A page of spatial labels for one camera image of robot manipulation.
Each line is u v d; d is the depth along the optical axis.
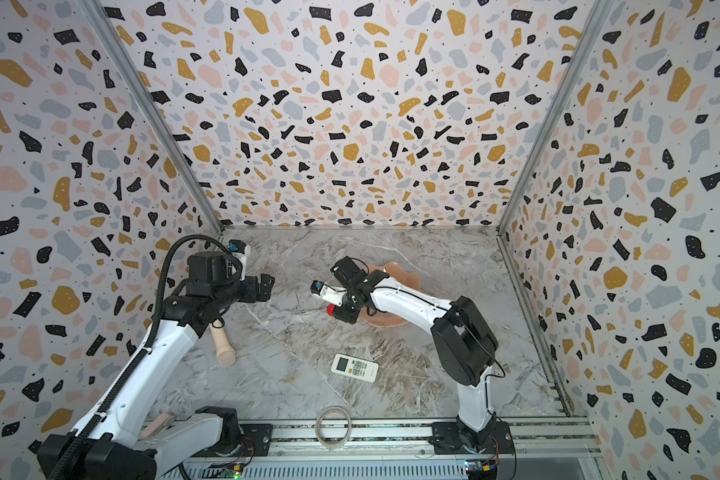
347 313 0.79
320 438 0.74
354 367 0.85
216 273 0.59
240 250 0.69
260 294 0.71
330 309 0.81
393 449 0.73
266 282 0.71
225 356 0.84
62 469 0.34
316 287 0.78
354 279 0.70
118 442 0.38
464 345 0.49
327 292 0.78
